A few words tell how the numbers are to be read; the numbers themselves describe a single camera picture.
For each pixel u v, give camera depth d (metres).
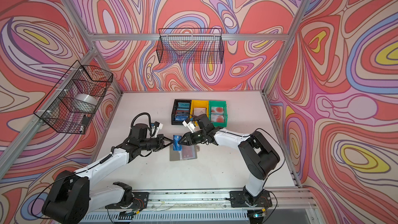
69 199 0.40
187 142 0.77
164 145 0.76
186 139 0.77
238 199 0.73
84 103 0.70
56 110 0.66
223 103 1.05
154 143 0.74
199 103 1.10
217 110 1.05
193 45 0.96
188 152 0.88
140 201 0.73
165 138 0.78
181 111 1.05
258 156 0.47
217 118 1.01
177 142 0.82
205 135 0.70
